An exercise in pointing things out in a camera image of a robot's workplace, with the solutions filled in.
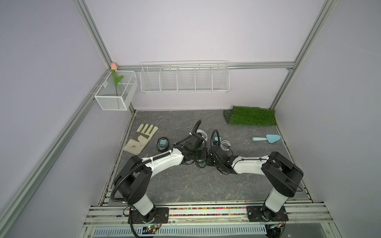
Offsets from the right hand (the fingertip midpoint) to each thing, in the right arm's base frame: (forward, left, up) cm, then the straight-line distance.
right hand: (205, 157), depth 92 cm
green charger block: (-5, +2, +1) cm, 5 cm away
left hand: (-2, -1, +7) cm, 7 cm away
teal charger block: (+10, +28, +1) cm, 30 cm away
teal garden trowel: (+15, -49, -2) cm, 51 cm away
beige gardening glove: (+15, +45, -1) cm, 48 cm away
